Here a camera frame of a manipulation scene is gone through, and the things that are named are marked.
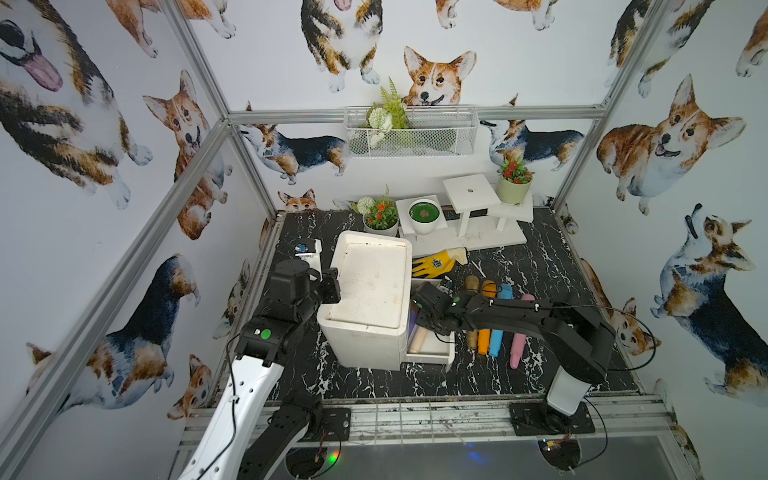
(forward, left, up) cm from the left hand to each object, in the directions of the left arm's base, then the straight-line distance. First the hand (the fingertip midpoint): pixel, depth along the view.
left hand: (338, 267), depth 72 cm
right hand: (-4, -20, -23) cm, 31 cm away
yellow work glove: (+17, -28, -26) cm, 42 cm away
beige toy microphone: (-9, -20, -24) cm, 32 cm away
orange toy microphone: (+7, -43, -25) cm, 51 cm away
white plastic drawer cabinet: (+2, -8, -4) cm, 9 cm away
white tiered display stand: (+35, -47, -23) cm, 63 cm away
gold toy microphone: (+8, -38, -24) cm, 46 cm away
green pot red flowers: (+33, -52, -2) cm, 62 cm away
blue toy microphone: (-9, -42, -24) cm, 49 cm away
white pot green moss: (+22, -22, -5) cm, 32 cm away
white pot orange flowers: (+27, -8, -11) cm, 31 cm away
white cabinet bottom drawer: (-11, -25, -24) cm, 36 cm away
